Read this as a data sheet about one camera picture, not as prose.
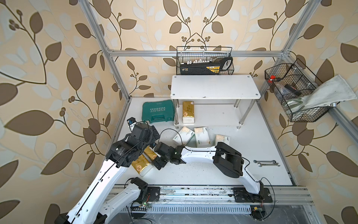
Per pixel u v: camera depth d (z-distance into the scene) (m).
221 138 0.91
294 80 0.80
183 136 0.93
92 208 0.38
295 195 0.75
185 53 0.91
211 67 0.81
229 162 0.51
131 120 0.60
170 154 0.67
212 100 1.19
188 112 0.94
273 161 0.85
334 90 0.59
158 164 0.77
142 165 0.78
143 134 0.50
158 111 1.05
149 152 0.83
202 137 0.92
